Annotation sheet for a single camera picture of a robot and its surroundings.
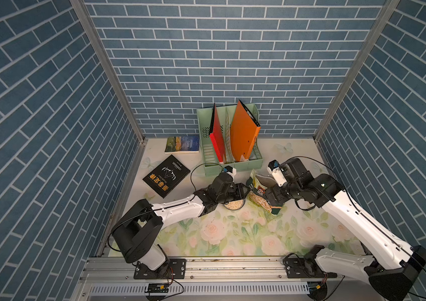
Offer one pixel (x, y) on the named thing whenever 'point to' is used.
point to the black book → (166, 175)
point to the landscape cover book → (186, 144)
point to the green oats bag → (257, 193)
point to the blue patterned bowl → (235, 204)
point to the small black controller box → (157, 288)
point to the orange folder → (244, 132)
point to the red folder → (216, 134)
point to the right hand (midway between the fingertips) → (276, 189)
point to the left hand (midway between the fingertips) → (253, 192)
